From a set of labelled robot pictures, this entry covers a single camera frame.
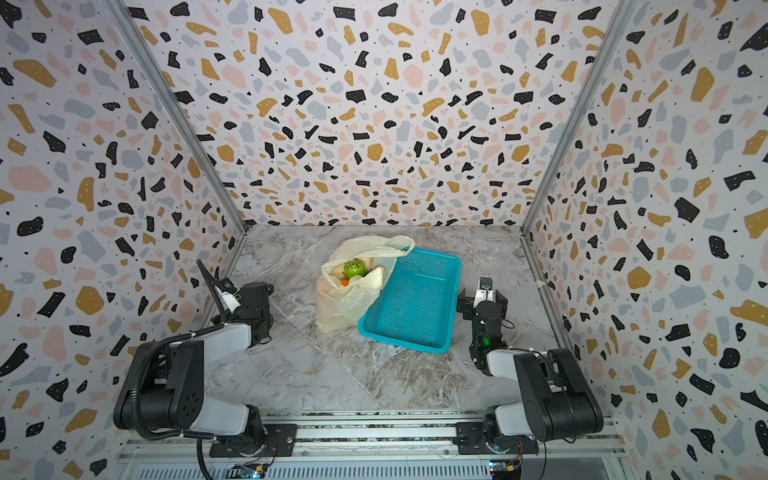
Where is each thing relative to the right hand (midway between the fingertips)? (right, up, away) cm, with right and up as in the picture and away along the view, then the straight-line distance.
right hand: (480, 285), depth 89 cm
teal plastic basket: (-18, -7, +12) cm, 22 cm away
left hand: (-73, -5, -1) cm, 73 cm away
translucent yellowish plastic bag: (-41, -6, -6) cm, 42 cm away
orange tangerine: (-39, +1, -8) cm, 40 cm away
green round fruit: (-39, +5, +7) cm, 40 cm away
